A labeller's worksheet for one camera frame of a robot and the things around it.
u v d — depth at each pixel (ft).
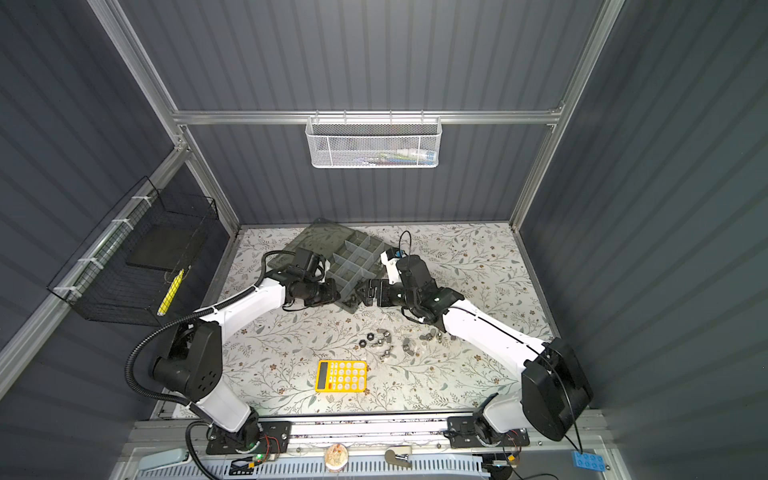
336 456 2.32
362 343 2.92
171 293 2.26
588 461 2.27
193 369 1.51
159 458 2.26
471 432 2.38
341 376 2.70
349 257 3.40
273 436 2.38
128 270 2.36
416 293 2.00
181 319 1.55
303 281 2.29
